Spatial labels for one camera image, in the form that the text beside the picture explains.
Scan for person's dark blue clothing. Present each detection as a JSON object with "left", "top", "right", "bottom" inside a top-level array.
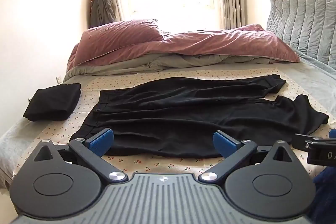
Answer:
[{"left": 312, "top": 166, "right": 336, "bottom": 224}]

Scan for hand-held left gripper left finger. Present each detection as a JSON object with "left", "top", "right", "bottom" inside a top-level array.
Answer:
[{"left": 34, "top": 128, "right": 129, "bottom": 184}]

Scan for folded black garment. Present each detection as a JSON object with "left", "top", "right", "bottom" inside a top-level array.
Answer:
[{"left": 23, "top": 83, "right": 82, "bottom": 122}]

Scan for pink and grey duvet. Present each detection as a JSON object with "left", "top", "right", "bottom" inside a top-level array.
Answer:
[{"left": 63, "top": 24, "right": 301, "bottom": 83}]

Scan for grey quilted headboard cushion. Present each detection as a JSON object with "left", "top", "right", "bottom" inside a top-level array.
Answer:
[{"left": 266, "top": 0, "right": 336, "bottom": 69}]

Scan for black pants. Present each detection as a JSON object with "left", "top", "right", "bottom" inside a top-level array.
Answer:
[{"left": 70, "top": 74, "right": 330, "bottom": 159}]

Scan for pink pillow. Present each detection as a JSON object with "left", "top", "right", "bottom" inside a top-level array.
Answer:
[{"left": 76, "top": 19, "right": 164, "bottom": 67}]

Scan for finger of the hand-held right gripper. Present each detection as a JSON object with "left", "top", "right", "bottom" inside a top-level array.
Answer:
[{"left": 294, "top": 129, "right": 336, "bottom": 151}]

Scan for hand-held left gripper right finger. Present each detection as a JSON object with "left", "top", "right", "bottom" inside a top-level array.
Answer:
[{"left": 198, "top": 130, "right": 293, "bottom": 185}]

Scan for grey hanging garment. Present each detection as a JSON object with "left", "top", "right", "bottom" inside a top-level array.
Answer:
[{"left": 90, "top": 0, "right": 117, "bottom": 28}]

